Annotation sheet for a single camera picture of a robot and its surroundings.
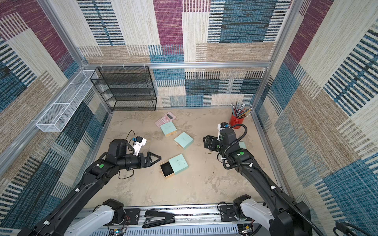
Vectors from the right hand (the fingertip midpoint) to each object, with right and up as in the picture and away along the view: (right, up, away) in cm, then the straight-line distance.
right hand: (211, 142), depth 81 cm
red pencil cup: (+19, +12, +22) cm, 31 cm away
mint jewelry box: (-21, -15, +7) cm, 26 cm away
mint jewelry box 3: (-27, +6, +25) cm, 37 cm away
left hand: (-28, -7, -8) cm, 30 cm away
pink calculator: (-28, +14, +31) cm, 44 cm away
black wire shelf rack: (-56, +36, +27) cm, 72 cm away
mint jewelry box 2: (-16, -1, +16) cm, 22 cm away
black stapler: (-26, -36, -9) cm, 46 cm away
